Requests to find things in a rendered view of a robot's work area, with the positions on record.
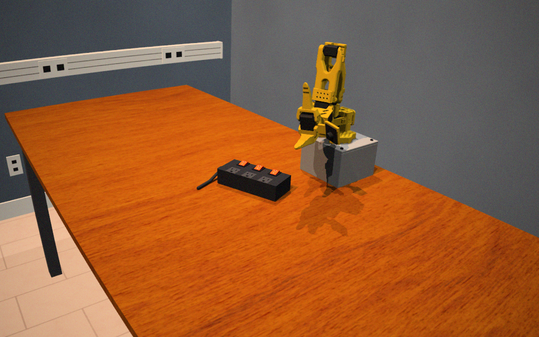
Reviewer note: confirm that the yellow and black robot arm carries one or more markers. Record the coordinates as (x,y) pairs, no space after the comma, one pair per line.
(327,100)

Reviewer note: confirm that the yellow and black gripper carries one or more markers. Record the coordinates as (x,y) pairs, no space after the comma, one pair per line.
(310,123)

